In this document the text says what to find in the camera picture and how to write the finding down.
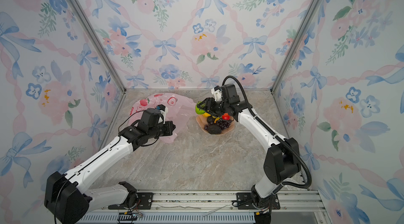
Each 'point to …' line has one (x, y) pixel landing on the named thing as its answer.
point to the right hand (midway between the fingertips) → (201, 107)
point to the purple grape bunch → (224, 124)
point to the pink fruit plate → (201, 121)
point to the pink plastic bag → (179, 108)
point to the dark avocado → (214, 129)
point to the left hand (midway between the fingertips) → (177, 125)
